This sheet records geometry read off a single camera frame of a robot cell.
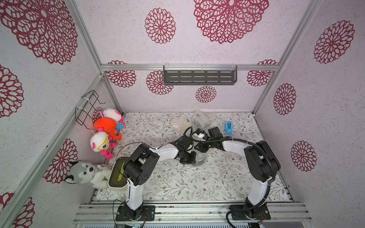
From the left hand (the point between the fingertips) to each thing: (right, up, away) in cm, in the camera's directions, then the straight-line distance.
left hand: (196, 162), depth 91 cm
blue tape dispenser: (+27, +22, +18) cm, 39 cm away
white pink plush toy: (-54, +31, +4) cm, 62 cm away
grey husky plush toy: (-55, -4, -14) cm, 57 cm away
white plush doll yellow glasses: (-55, +14, -11) cm, 58 cm away
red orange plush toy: (-55, +24, -2) cm, 60 cm away
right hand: (+1, +12, +6) cm, 13 cm away
